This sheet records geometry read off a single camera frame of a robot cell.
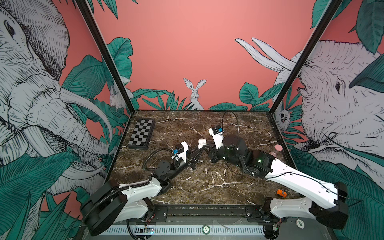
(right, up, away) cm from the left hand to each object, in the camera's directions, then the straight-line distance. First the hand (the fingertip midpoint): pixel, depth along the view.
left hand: (203, 147), depth 67 cm
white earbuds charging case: (0, +2, +2) cm, 3 cm away
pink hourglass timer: (+47, -4, +23) cm, 53 cm away
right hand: (0, +1, -2) cm, 2 cm away
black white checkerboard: (-41, +4, +35) cm, 54 cm away
